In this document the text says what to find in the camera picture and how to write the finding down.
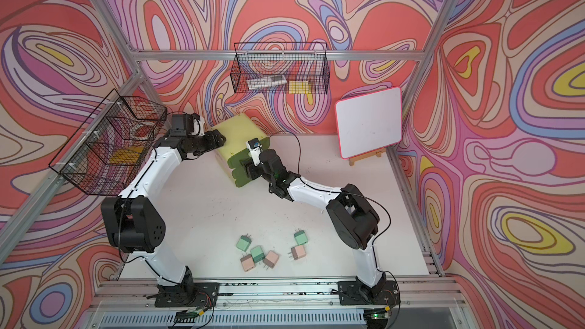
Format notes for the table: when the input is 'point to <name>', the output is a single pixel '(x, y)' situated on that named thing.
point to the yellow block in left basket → (128, 156)
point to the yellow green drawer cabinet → (230, 138)
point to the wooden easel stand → (378, 152)
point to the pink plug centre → (270, 260)
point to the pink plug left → (247, 263)
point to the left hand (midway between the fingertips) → (220, 140)
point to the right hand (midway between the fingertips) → (250, 163)
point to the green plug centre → (257, 253)
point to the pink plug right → (298, 252)
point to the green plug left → (244, 242)
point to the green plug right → (300, 237)
